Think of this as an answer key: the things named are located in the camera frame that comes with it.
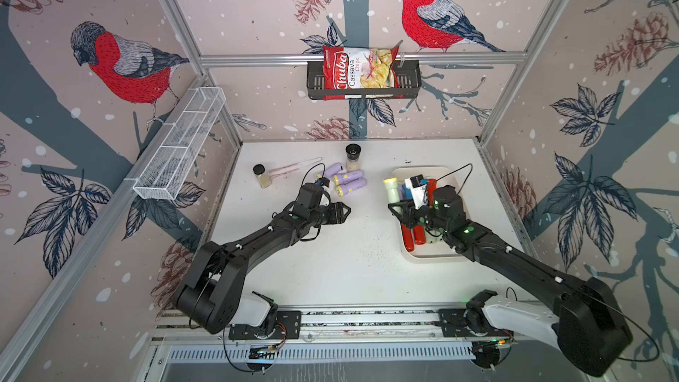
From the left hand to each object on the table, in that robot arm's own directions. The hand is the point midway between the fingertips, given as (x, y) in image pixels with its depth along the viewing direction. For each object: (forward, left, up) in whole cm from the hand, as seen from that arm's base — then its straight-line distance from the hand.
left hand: (350, 206), depth 86 cm
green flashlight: (0, -13, +10) cm, 16 cm away
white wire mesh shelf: (0, +51, +19) cm, 54 cm away
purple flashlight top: (+24, +7, -11) cm, 27 cm away
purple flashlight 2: (+13, +2, -8) cm, 15 cm away
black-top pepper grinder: (+24, -1, -1) cm, 24 cm away
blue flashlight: (-5, -17, +13) cm, 22 cm away
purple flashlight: (+20, -1, -10) cm, 22 cm away
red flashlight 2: (-7, -24, -8) cm, 26 cm away
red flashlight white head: (+14, -32, -8) cm, 36 cm away
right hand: (-2, -14, +5) cm, 15 cm away
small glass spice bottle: (+16, +34, -7) cm, 38 cm away
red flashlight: (-7, -20, -8) cm, 23 cm away
